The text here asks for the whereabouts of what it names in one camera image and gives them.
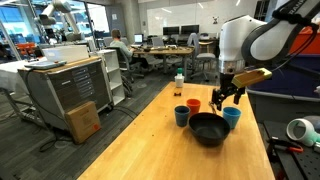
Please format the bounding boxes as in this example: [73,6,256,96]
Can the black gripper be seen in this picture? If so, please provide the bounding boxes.
[211,73,246,112]

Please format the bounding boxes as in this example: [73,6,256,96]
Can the light blue plastic cup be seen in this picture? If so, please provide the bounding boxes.
[222,106,242,130]

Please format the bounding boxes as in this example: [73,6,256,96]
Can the orange plastic cup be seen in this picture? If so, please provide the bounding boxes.
[186,98,202,117]

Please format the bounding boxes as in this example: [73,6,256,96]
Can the dark teal green cup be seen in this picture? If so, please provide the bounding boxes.
[174,105,191,128]

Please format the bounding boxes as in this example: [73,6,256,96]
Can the black bowl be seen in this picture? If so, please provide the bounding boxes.
[188,112,231,147]

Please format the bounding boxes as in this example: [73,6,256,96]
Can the grey office chair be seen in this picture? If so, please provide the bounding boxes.
[188,32,217,83]

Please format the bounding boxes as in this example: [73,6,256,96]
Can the grey storage bin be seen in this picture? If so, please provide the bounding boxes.
[246,88,320,124]

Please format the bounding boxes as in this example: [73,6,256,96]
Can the white bottle with green cap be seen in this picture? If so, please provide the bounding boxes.
[174,67,185,89]

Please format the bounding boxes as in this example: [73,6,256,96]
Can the blue storage bin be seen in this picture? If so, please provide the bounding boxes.
[248,54,320,99]

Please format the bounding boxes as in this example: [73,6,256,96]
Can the wooden office desk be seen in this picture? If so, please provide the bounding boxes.
[131,46,195,75]

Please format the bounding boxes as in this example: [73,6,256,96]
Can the white and mint tube device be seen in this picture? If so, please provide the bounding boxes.
[286,116,320,148]

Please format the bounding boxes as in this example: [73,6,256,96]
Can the black computer monitor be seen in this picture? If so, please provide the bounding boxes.
[180,24,200,35]
[162,26,180,36]

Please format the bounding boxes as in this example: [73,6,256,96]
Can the open laptop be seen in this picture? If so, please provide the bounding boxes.
[133,33,144,46]
[151,36,165,48]

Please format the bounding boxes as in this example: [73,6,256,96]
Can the black perforated breadboard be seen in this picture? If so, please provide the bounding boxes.
[263,120,320,180]

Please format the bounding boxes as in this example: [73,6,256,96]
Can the orange storage box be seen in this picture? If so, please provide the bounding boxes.
[288,26,320,56]

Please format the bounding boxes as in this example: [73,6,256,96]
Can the dark office chair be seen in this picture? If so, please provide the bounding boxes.
[105,46,145,84]

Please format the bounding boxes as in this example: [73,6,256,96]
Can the white open shelf unit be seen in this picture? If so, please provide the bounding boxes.
[96,49,127,106]

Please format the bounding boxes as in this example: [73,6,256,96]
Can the seated person in grey-green shirt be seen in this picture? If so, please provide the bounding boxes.
[109,28,134,64]

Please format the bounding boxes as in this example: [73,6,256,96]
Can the cardboard box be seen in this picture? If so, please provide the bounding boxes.
[64,100,102,145]

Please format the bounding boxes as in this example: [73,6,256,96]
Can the grey drawer tool cabinet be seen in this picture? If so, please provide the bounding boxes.
[18,55,113,131]

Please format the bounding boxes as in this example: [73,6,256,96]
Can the grey laptop on cabinet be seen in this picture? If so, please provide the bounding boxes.
[23,59,68,70]

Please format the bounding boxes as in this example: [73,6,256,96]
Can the orange chairs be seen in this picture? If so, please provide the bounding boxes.
[15,42,37,58]

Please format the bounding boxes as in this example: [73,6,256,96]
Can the table with white cloth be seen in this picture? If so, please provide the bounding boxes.
[0,57,48,94]

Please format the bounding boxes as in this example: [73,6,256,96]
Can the yellow-green wrist camera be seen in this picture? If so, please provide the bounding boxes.
[231,67,273,89]

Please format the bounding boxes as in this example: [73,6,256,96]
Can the red handled hand tool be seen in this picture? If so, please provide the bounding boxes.
[266,138,304,154]

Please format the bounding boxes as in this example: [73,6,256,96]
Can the white wall whiteboard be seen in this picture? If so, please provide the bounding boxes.
[146,1,258,36]

